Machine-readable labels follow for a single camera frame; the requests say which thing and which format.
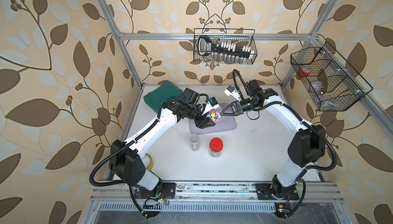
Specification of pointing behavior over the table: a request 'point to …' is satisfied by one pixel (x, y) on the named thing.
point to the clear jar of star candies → (215, 115)
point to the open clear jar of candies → (194, 142)
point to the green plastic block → (167, 90)
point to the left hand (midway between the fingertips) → (209, 116)
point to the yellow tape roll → (151, 164)
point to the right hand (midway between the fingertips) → (221, 114)
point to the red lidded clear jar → (216, 146)
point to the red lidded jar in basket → (305, 71)
